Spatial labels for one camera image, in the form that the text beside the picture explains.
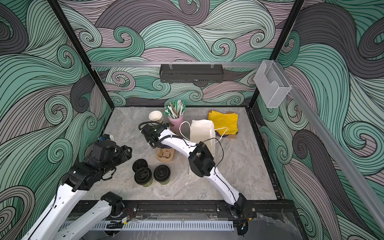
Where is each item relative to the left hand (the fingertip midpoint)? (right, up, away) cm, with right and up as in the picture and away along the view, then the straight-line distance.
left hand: (129, 149), depth 71 cm
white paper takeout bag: (+37, +8, +9) cm, 39 cm away
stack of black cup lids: (0, -12, +16) cm, 20 cm away
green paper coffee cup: (+17, -19, +5) cm, 26 cm away
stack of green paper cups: (+8, +16, +23) cm, 29 cm away
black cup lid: (+6, -14, +2) cm, 15 cm away
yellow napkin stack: (+59, +14, +35) cm, 71 cm away
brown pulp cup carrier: (+15, -8, +19) cm, 25 cm away
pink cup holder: (+20, +12, +26) cm, 35 cm away
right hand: (+14, -1, +20) cm, 25 cm away
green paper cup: (+8, -20, +6) cm, 22 cm away
